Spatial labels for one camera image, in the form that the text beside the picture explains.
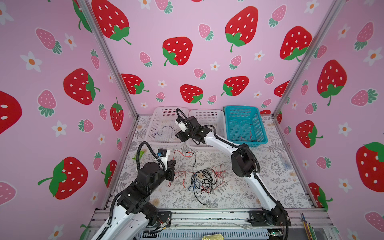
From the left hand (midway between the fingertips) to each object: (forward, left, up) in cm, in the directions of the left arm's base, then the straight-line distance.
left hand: (175, 160), depth 71 cm
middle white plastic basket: (+47, -23, -17) cm, 55 cm away
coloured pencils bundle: (-25, -65, -20) cm, 72 cm away
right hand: (+26, +3, -10) cm, 28 cm away
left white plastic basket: (+38, +17, -20) cm, 46 cm away
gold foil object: (-29, -21, -17) cm, 39 cm away
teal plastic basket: (+42, -47, -21) cm, 67 cm away
